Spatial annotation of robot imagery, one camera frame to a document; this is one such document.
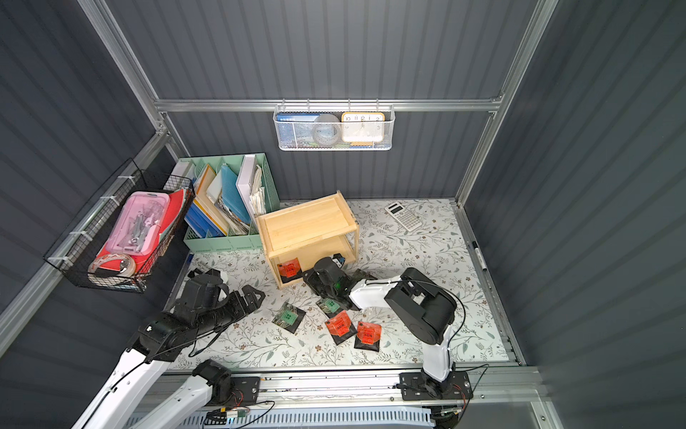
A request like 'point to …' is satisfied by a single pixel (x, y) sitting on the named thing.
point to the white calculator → (403, 215)
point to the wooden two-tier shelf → (316, 229)
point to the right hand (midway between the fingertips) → (305, 272)
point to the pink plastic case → (136, 229)
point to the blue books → (201, 223)
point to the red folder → (110, 264)
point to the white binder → (246, 176)
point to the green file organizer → (245, 243)
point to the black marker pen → (479, 256)
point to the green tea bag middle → (329, 307)
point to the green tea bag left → (288, 316)
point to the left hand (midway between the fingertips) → (251, 301)
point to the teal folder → (231, 195)
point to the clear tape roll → (128, 273)
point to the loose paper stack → (257, 198)
